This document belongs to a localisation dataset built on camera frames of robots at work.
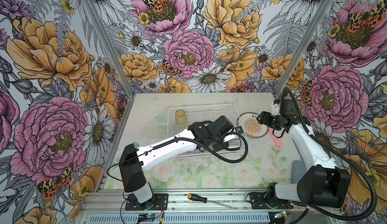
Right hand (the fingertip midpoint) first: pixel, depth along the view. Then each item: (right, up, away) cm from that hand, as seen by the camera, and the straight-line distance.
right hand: (262, 123), depth 84 cm
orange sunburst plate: (-1, -3, +18) cm, 18 cm away
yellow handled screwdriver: (-32, -35, -10) cm, 49 cm away
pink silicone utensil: (+15, -12, +13) cm, 23 cm away
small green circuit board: (-59, -42, -13) cm, 73 cm away
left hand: (-25, -7, -9) cm, 27 cm away
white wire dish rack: (-29, +5, +25) cm, 39 cm away
